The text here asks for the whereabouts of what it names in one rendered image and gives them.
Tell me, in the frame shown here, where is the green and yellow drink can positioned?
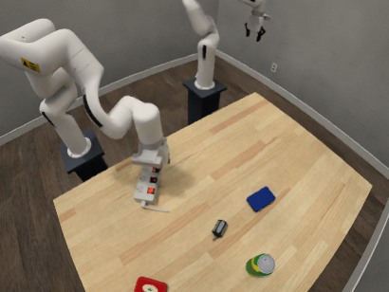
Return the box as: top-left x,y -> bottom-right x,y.
246,253 -> 275,277

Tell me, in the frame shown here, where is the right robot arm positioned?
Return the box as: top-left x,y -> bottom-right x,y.
0,19 -> 167,168

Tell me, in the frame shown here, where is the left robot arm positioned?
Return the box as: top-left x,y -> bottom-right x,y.
182,0 -> 270,90

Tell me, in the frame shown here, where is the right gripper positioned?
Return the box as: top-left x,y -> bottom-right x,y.
154,141 -> 171,173

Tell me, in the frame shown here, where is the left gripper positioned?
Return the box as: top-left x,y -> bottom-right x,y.
245,14 -> 266,42

